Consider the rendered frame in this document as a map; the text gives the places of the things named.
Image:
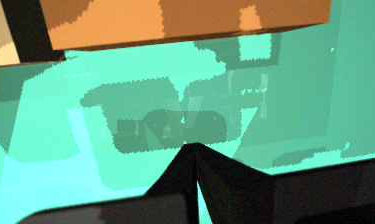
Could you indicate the beige rectangular block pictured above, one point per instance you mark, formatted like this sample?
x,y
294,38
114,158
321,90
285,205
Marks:
x,y
24,37

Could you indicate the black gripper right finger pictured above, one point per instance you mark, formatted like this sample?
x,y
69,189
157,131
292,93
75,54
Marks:
x,y
235,193

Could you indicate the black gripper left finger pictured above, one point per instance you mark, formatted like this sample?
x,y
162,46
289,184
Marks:
x,y
172,199

